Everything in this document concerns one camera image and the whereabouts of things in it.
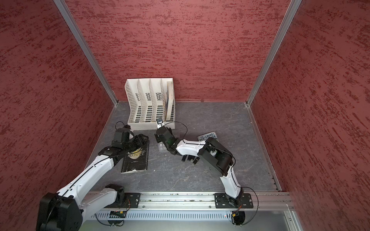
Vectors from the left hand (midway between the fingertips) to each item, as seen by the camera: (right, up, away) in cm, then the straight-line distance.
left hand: (145, 142), depth 84 cm
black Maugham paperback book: (-6, -12, +3) cm, 13 cm away
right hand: (+7, +6, +7) cm, 12 cm away
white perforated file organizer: (-5, +29, +29) cm, 42 cm away
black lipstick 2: (+28, -11, +5) cm, 30 cm away
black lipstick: (+23, -11, +5) cm, 26 cm away
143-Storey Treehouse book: (+37, +1, +13) cm, 39 cm away
